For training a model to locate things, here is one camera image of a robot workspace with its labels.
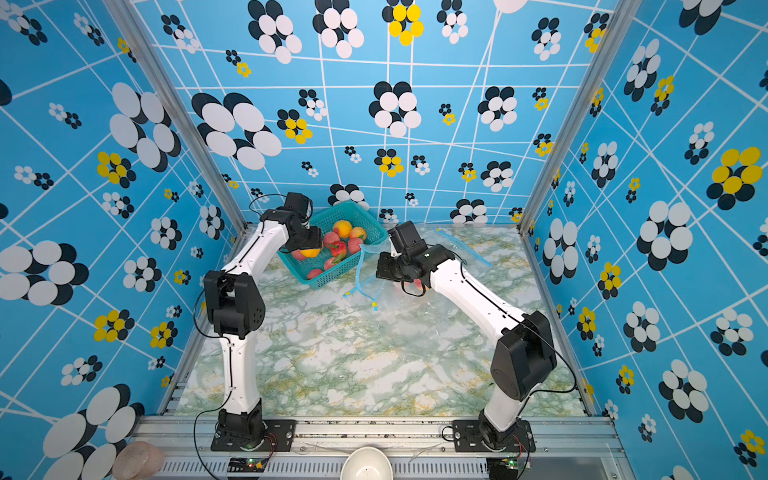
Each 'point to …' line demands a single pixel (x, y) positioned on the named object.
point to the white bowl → (366, 463)
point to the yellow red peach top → (343, 228)
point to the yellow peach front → (310, 253)
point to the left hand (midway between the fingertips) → (316, 240)
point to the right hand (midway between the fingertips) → (382, 268)
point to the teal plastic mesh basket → (348, 211)
